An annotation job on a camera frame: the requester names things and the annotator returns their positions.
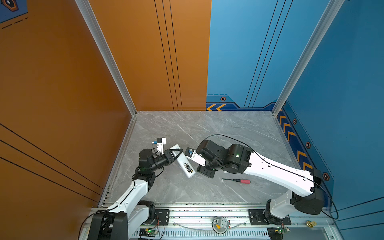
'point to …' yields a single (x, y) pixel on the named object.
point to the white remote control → (174, 153)
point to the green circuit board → (148, 232)
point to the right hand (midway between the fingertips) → (198, 164)
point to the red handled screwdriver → (241, 181)
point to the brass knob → (311, 224)
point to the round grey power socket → (220, 224)
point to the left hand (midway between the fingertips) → (182, 151)
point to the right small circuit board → (281, 230)
